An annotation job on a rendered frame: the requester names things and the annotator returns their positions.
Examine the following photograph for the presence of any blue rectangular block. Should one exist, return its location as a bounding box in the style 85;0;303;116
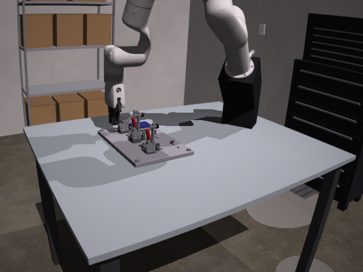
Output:
129;121;151;131

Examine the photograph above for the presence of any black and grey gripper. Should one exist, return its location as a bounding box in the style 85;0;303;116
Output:
104;81;125;126

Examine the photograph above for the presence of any black toggle clamp with red handle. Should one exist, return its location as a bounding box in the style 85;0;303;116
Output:
129;112;144;143

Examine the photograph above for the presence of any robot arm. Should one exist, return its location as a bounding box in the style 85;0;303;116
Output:
104;0;255;82

